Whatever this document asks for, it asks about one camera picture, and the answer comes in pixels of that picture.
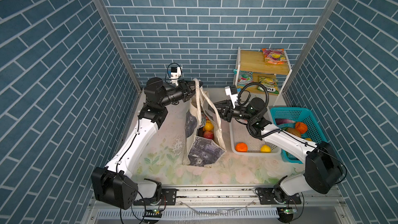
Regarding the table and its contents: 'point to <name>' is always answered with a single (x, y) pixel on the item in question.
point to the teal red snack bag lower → (244, 77)
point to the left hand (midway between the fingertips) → (203, 85)
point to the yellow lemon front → (265, 149)
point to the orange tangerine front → (241, 147)
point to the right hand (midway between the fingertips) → (208, 107)
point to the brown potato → (294, 131)
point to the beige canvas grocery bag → (198, 151)
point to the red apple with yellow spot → (208, 134)
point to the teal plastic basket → (302, 114)
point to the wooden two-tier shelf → (253, 60)
